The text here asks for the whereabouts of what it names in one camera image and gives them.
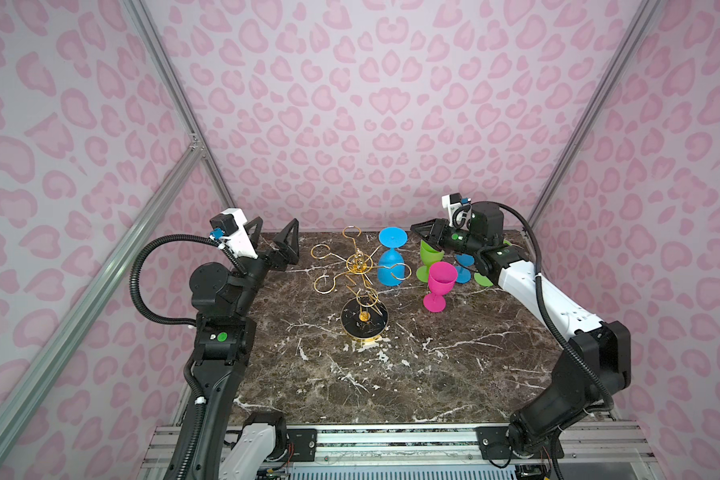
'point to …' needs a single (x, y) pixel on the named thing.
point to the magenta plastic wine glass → (441, 281)
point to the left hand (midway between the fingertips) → (277, 216)
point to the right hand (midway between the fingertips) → (416, 227)
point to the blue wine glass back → (391, 268)
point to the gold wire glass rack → (364, 316)
